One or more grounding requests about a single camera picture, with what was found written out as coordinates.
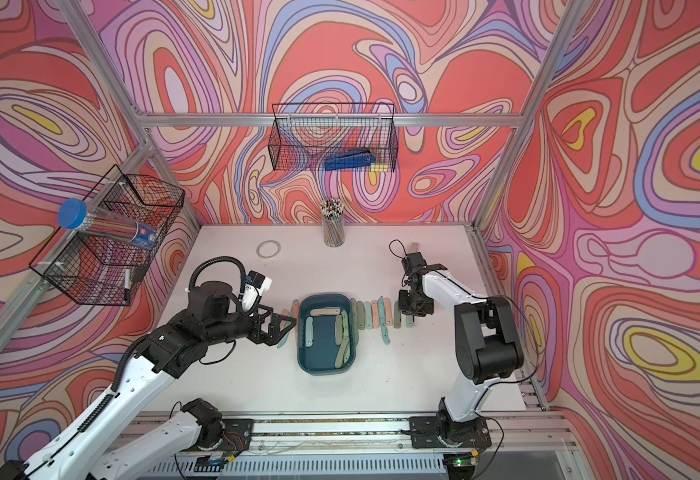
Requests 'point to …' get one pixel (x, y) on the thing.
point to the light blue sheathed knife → (309, 332)
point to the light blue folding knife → (368, 315)
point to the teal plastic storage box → (324, 334)
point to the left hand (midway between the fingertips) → (286, 317)
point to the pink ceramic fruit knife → (296, 308)
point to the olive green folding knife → (361, 315)
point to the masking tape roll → (268, 249)
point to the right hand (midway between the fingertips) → (412, 318)
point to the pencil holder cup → (332, 212)
